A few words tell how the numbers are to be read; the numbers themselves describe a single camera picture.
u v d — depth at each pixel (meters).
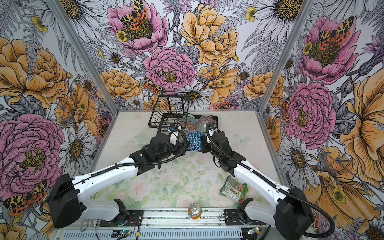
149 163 0.56
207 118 1.11
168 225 0.74
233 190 0.80
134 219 0.74
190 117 1.08
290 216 0.39
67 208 0.39
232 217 0.74
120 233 0.72
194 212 0.67
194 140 0.81
